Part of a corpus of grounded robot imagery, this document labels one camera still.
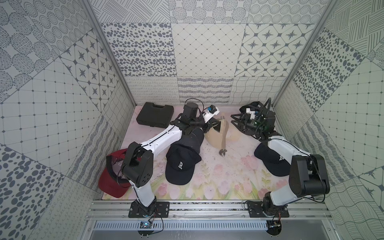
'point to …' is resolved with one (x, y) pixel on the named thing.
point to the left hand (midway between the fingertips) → (224, 123)
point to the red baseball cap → (108, 182)
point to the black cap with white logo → (180, 163)
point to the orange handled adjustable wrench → (222, 151)
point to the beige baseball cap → (218, 138)
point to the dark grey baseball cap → (256, 106)
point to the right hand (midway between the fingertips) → (230, 119)
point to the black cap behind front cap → (194, 139)
